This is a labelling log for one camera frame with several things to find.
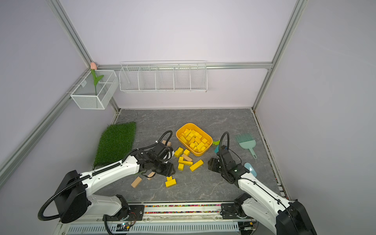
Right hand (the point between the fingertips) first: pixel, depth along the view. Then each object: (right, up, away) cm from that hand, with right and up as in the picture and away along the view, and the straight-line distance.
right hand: (211, 161), depth 85 cm
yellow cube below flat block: (-19, -4, +2) cm, 19 cm away
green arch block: (+5, +9, +13) cm, 17 cm away
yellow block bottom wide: (-24, -11, -3) cm, 27 cm away
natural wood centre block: (-15, +1, +7) cm, 16 cm away
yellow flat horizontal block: (-16, -2, +4) cm, 16 cm away
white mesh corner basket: (-71, +38, -6) cm, 81 cm away
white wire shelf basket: (-31, +55, +14) cm, 64 cm away
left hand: (-23, -4, -7) cm, 24 cm away
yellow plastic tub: (-5, +16, +14) cm, 22 cm away
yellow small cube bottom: (-25, -10, -1) cm, 27 cm away
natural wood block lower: (-44, -11, -3) cm, 45 cm away
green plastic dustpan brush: (+26, +10, +14) cm, 31 cm away
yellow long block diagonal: (-9, -4, +4) cm, 11 cm away
